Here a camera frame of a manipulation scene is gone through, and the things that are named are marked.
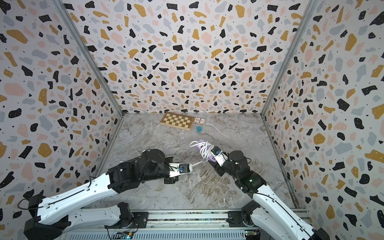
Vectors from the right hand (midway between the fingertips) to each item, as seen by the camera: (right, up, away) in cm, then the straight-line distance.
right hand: (215, 156), depth 77 cm
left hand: (-13, -2, -13) cm, 18 cm away
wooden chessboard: (-26, +20, +37) cm, 50 cm away
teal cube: (-8, +14, +36) cm, 39 cm away
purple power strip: (-2, +1, -5) cm, 6 cm away
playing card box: (-8, +21, +40) cm, 46 cm away
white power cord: (-6, +3, -5) cm, 8 cm away
